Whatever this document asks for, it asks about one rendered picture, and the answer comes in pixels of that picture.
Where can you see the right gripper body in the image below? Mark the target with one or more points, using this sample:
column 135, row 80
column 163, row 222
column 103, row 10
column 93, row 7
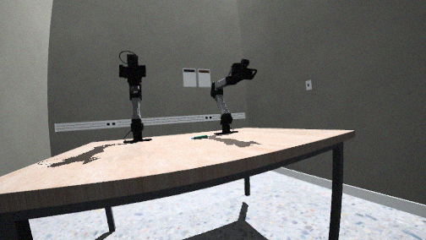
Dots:
column 127, row 71

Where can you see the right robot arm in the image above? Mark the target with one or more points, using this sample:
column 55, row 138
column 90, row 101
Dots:
column 136, row 119

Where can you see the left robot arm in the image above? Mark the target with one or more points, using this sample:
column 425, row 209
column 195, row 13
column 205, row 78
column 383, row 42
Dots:
column 226, row 117

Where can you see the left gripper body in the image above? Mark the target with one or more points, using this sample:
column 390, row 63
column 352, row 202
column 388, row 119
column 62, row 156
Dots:
column 240, row 74

